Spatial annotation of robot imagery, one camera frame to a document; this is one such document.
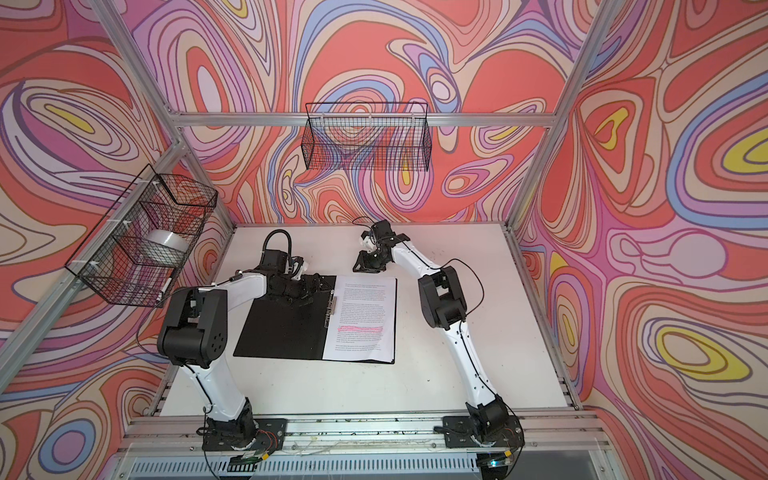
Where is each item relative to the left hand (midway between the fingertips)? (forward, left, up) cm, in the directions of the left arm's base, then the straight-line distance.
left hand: (325, 291), depth 96 cm
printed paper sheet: (-9, -12, -4) cm, 16 cm away
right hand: (+9, -11, -3) cm, 15 cm away
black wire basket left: (-6, +39, +29) cm, 49 cm away
